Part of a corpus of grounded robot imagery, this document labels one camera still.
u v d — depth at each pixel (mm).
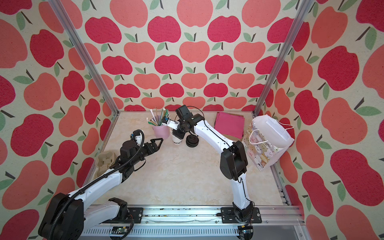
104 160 887
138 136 753
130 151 631
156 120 987
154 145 742
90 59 907
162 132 992
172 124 769
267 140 729
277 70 941
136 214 750
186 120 661
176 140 948
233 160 524
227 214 734
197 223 734
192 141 994
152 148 742
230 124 1130
